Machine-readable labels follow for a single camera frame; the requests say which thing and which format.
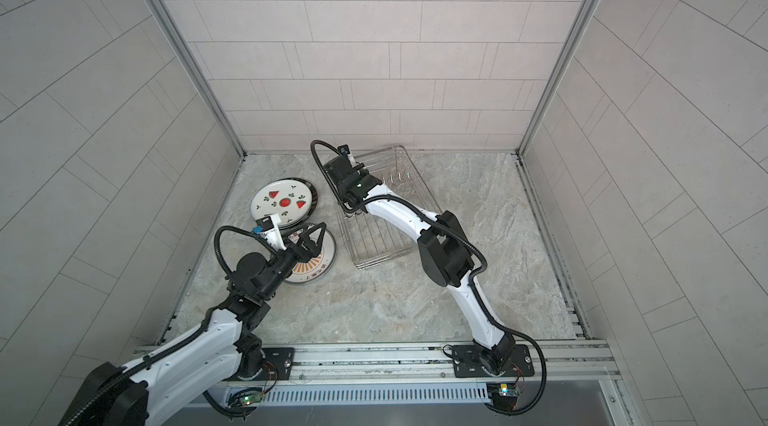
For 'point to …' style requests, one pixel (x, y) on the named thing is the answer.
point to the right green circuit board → (504, 391)
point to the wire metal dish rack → (370, 242)
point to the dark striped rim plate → (314, 203)
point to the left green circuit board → (251, 397)
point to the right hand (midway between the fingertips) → (351, 176)
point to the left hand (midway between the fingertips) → (324, 224)
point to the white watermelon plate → (289, 198)
